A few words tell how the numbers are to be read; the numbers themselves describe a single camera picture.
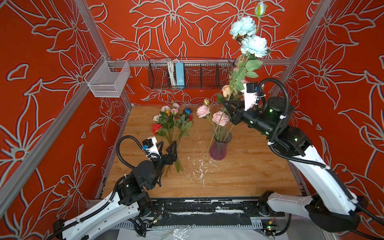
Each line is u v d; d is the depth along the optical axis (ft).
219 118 2.29
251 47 1.32
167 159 1.88
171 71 2.93
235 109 1.65
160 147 2.20
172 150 1.92
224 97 2.24
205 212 2.39
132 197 1.60
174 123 3.38
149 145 1.78
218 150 2.83
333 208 1.22
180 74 2.92
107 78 3.06
